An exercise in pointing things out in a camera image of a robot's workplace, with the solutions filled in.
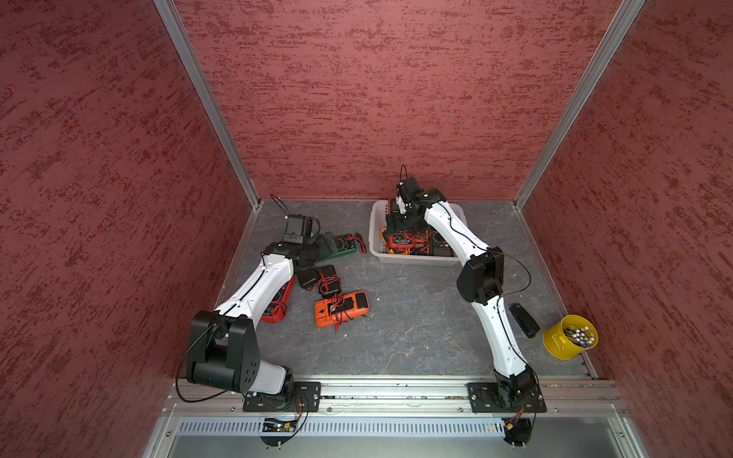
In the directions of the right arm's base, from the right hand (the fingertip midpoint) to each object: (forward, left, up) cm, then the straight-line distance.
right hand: (402, 230), depth 98 cm
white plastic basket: (+4, +9, 0) cm, 9 cm away
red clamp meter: (-27, +40, -3) cm, 48 cm away
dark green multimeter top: (0, +21, -7) cm, 22 cm away
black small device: (-16, +32, -3) cm, 36 cm away
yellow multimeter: (-5, +4, -6) cm, 9 cm away
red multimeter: (-6, -3, 0) cm, 6 cm away
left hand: (-12, +25, +4) cm, 28 cm away
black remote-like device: (-31, -36, -9) cm, 48 cm away
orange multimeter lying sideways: (-27, +24, -5) cm, 36 cm away
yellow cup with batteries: (-39, -40, +5) cm, 56 cm away
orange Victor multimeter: (-3, -7, -4) cm, 8 cm away
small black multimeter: (-17, +25, -5) cm, 31 cm away
